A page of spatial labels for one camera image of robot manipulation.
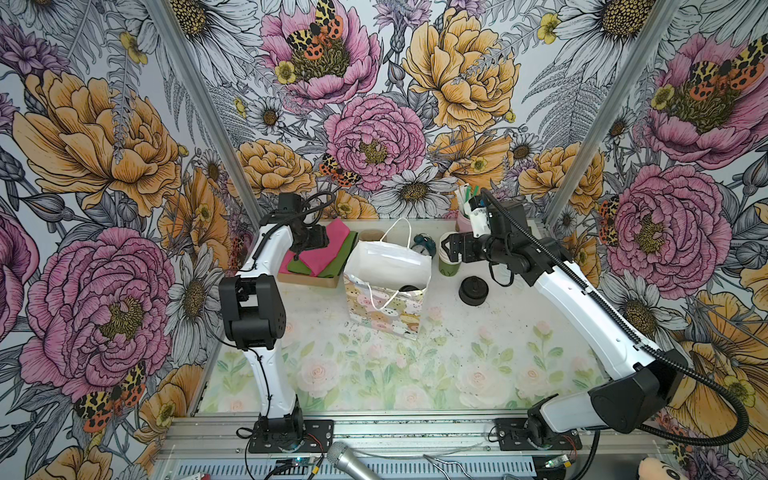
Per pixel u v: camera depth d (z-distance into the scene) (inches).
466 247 26.2
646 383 15.4
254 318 21.1
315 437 28.8
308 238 32.8
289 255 35.9
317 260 40.5
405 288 33.6
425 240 41.3
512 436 29.0
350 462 26.9
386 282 35.8
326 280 39.0
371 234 44.7
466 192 41.2
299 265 40.3
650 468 25.3
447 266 38.9
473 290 38.1
